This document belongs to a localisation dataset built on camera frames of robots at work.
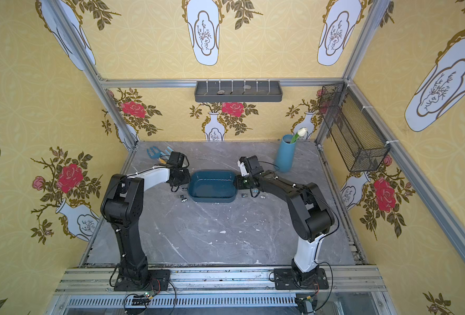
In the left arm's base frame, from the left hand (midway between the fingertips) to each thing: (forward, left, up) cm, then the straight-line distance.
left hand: (185, 178), depth 104 cm
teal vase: (+3, -51, +14) cm, 53 cm away
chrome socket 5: (-17, -34, +16) cm, 41 cm away
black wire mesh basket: (-9, -73, +33) cm, 81 cm away
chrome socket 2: (-11, +2, +1) cm, 11 cm away
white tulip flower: (+2, -54, +30) cm, 62 cm away
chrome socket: (-13, -1, +1) cm, 13 cm away
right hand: (-8, -25, +6) cm, 26 cm away
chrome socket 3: (-13, -39, +2) cm, 42 cm away
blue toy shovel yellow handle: (+19, +20, -1) cm, 28 cm away
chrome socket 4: (-11, -30, 0) cm, 32 cm away
